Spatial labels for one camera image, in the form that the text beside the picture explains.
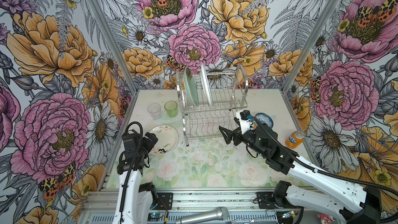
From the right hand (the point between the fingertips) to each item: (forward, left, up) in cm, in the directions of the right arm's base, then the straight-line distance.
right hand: (227, 128), depth 71 cm
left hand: (0, +38, -15) cm, 41 cm away
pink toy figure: (-32, -40, -23) cm, 57 cm away
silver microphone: (-29, +5, -21) cm, 37 cm away
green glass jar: (+30, +32, -21) cm, 49 cm away
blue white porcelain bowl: (+19, -28, -21) cm, 40 cm away
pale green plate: (+23, +17, +4) cm, 29 cm away
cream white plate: (+9, +33, -26) cm, 43 cm away
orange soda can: (+2, -38, -16) cm, 42 cm away
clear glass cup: (+29, +43, -21) cm, 56 cm away
